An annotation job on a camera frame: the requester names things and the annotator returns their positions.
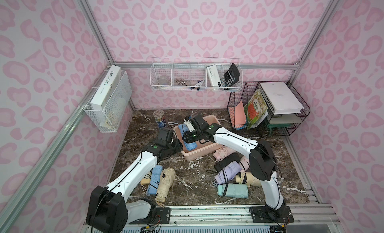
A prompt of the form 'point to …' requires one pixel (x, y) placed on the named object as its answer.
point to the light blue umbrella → (189, 146)
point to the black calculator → (231, 76)
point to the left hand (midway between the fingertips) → (181, 143)
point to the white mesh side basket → (117, 116)
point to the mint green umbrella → (233, 190)
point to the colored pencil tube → (160, 118)
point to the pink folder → (240, 115)
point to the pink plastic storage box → (202, 149)
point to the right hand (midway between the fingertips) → (183, 137)
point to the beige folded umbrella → (167, 176)
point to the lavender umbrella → (228, 173)
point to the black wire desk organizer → (277, 125)
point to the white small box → (214, 76)
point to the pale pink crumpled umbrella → (222, 153)
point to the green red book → (256, 108)
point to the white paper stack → (282, 99)
